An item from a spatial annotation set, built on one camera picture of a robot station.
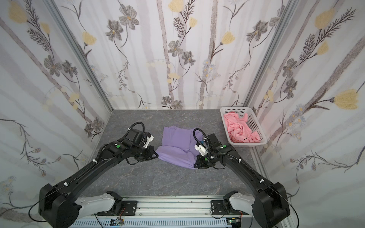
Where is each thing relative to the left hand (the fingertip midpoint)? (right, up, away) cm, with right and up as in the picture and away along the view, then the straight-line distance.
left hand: (159, 155), depth 76 cm
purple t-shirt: (+9, +1, +19) cm, 21 cm away
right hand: (+21, -5, +2) cm, 22 cm away
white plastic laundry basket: (+65, +18, +29) cm, 74 cm away
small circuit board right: (+40, -34, -4) cm, 53 cm away
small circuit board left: (-21, -33, -5) cm, 39 cm away
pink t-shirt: (+51, +12, +20) cm, 56 cm away
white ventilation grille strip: (+33, -33, -5) cm, 47 cm away
